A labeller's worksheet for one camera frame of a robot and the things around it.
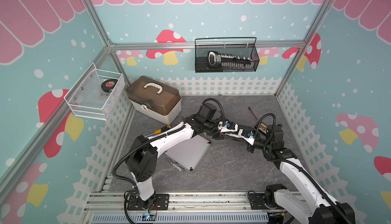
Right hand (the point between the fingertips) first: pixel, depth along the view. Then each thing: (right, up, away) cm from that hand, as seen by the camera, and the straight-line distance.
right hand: (238, 134), depth 80 cm
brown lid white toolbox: (-47, +20, +11) cm, 52 cm away
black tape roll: (-68, +26, -1) cm, 73 cm away
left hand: (-4, +2, -2) cm, 5 cm away
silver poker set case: (-27, -13, +5) cm, 31 cm away
